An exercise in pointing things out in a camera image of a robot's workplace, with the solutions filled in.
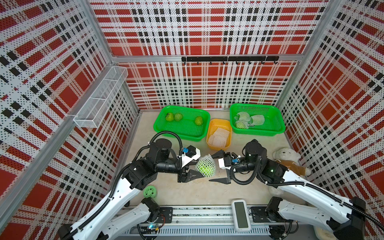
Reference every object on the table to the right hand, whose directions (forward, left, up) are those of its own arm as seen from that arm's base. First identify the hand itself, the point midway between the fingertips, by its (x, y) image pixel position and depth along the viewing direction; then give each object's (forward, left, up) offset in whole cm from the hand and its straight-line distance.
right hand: (211, 166), depth 61 cm
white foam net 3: (+2, +1, +5) cm, 5 cm away
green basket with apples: (+43, +16, -29) cm, 55 cm away
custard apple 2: (+45, +6, -24) cm, 51 cm away
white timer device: (-14, -14, -23) cm, 31 cm away
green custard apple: (+49, +22, -24) cm, 59 cm away
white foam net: (+48, -26, -22) cm, 59 cm away
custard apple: (-3, +2, +6) cm, 7 cm away
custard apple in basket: (+50, +28, -24) cm, 62 cm away
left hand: (-1, +3, 0) cm, 3 cm away
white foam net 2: (+39, -24, -21) cm, 50 cm away
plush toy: (+14, -48, -22) cm, 54 cm away
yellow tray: (+44, -5, -27) cm, 52 cm away
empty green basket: (+45, -50, -29) cm, 74 cm away
